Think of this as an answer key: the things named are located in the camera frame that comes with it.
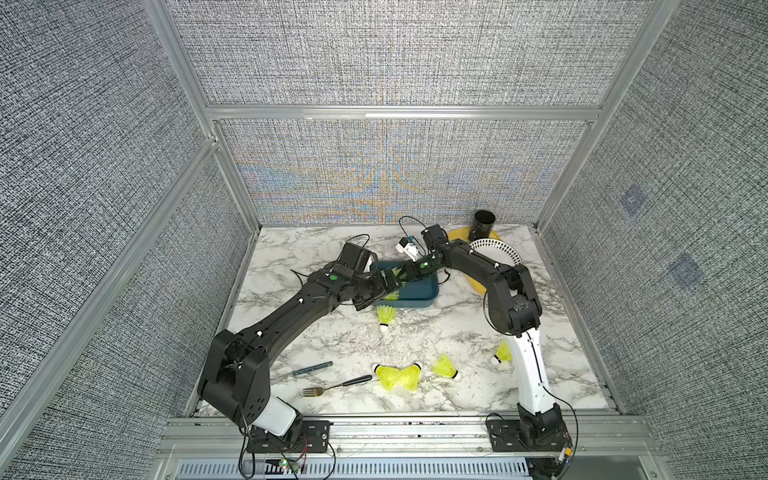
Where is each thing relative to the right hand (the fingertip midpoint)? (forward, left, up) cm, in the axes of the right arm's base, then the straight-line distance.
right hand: (397, 270), depth 98 cm
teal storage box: (-7, -8, -2) cm, 10 cm away
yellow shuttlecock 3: (-9, +2, -3) cm, 9 cm away
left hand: (-14, +1, +11) cm, 18 cm away
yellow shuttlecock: (-14, +4, -3) cm, 15 cm away
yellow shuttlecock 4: (-31, -12, -3) cm, 33 cm away
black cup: (+20, -32, +1) cm, 37 cm away
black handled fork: (-36, +22, -3) cm, 43 cm away
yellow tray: (+24, -27, -9) cm, 37 cm away
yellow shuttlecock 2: (-2, -2, 0) cm, 3 cm away
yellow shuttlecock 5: (-33, +3, -4) cm, 33 cm away
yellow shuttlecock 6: (-33, -2, -3) cm, 33 cm away
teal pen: (-30, +25, -5) cm, 39 cm away
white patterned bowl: (+12, -37, -5) cm, 39 cm away
